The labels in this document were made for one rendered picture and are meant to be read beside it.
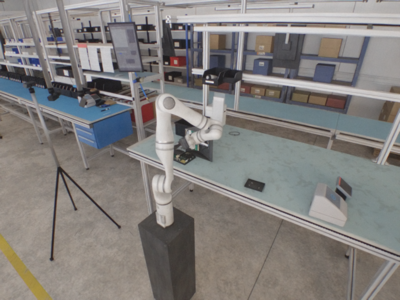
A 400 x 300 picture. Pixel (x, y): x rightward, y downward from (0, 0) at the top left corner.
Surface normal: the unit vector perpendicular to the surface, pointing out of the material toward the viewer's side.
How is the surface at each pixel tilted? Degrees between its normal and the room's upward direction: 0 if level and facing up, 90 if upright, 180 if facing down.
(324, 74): 90
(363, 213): 0
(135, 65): 101
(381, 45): 90
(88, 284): 0
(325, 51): 90
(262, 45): 90
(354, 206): 0
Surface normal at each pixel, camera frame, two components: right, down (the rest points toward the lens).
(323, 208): -0.51, 0.42
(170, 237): 0.00, -0.87
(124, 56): -0.14, 0.64
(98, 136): 0.84, 0.26
